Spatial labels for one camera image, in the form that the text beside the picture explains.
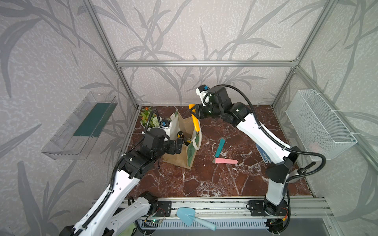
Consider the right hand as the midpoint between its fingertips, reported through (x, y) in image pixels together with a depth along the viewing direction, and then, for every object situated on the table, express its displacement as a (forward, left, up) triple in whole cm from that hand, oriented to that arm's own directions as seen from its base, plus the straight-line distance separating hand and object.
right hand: (192, 109), depth 71 cm
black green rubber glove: (-46, +30, -34) cm, 64 cm away
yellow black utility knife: (+5, +9, -30) cm, 32 cm away
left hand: (-12, +8, -8) cm, 16 cm away
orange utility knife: (-5, -2, -3) cm, 6 cm away
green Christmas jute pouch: (-12, +4, -30) cm, 32 cm away
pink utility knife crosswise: (-11, -20, -35) cm, 42 cm away
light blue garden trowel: (-40, +3, -35) cm, 53 cm away
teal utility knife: (-2, -17, -35) cm, 39 cm away
